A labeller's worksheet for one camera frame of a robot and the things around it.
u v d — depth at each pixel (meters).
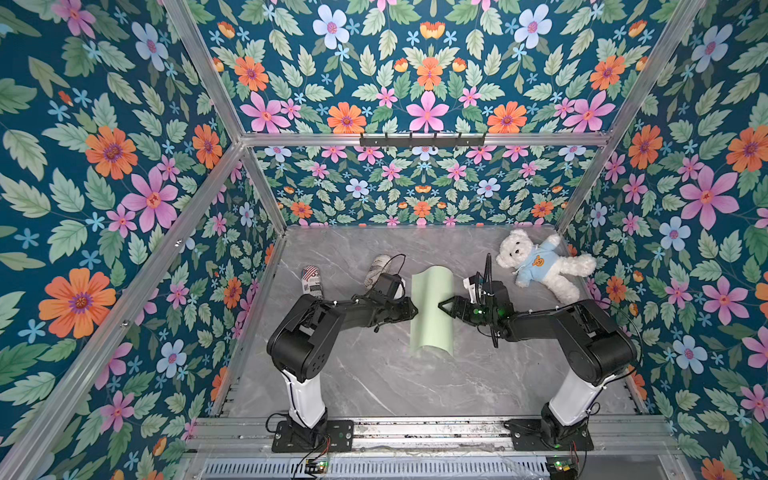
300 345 0.49
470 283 0.90
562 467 0.71
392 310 0.82
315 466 0.72
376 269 1.04
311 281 1.01
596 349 0.49
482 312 0.82
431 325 0.89
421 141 0.93
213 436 0.75
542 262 0.99
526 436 0.73
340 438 0.73
